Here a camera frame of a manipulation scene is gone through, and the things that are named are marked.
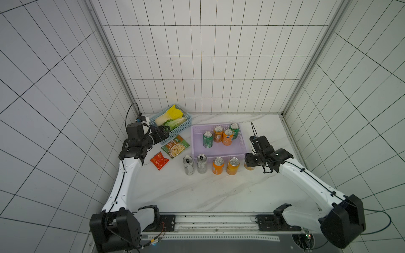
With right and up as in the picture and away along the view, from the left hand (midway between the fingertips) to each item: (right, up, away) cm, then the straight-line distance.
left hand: (162, 133), depth 80 cm
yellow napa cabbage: (-1, +13, +30) cm, 33 cm away
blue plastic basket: (+10, +5, +29) cm, 31 cm away
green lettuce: (+2, +6, +24) cm, 24 cm away
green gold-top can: (+46, -19, +4) cm, 50 cm away
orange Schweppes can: (+37, -17, +1) cm, 41 cm away
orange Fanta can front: (+29, -17, +2) cm, 34 cm away
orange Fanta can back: (+36, -3, +15) cm, 39 cm away
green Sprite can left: (+24, -3, +13) cm, 28 cm away
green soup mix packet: (+3, -10, +20) cm, 23 cm away
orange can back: (+30, -1, +15) cm, 34 cm away
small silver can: (+14, -16, -1) cm, 21 cm away
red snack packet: (-5, -17, +13) cm, 22 cm away
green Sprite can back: (+42, +3, +18) cm, 45 cm away
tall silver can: (+21, -16, 0) cm, 26 cm away
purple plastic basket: (+44, -12, +23) cm, 51 cm away
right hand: (+44, -13, +3) cm, 46 cm away
